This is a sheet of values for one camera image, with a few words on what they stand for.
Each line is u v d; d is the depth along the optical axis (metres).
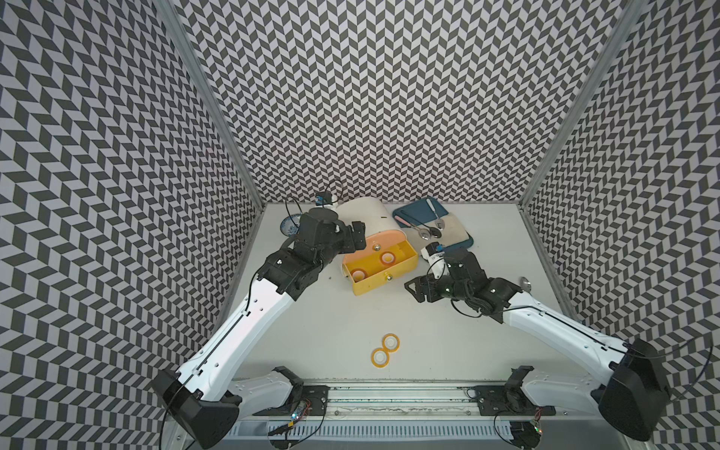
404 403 0.74
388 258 0.89
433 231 1.09
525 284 0.94
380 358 0.81
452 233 1.08
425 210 1.16
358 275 0.87
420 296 0.70
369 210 0.87
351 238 0.61
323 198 0.60
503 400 0.65
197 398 0.36
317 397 0.73
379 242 0.81
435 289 0.69
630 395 0.38
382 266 0.90
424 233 1.09
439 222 1.12
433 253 0.69
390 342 0.83
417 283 0.69
